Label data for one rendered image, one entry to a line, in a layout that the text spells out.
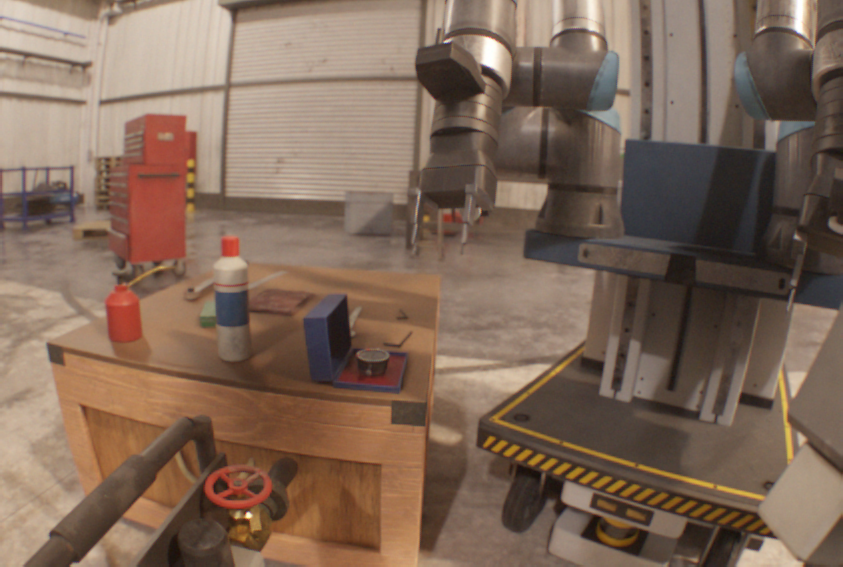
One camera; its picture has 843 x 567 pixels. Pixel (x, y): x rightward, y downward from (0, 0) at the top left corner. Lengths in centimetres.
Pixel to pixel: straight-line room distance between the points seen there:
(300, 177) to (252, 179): 109
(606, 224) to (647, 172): 18
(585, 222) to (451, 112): 49
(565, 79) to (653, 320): 68
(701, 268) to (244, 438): 86
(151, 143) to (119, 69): 909
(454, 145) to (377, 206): 584
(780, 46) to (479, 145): 41
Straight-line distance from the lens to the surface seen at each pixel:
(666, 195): 104
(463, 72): 48
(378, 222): 635
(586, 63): 67
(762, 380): 131
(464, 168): 47
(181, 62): 1124
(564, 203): 94
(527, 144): 93
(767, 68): 64
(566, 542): 107
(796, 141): 90
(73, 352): 105
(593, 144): 94
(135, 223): 362
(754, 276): 88
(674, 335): 117
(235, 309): 87
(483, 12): 57
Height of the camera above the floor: 82
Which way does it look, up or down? 9 degrees down
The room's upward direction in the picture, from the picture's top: 3 degrees clockwise
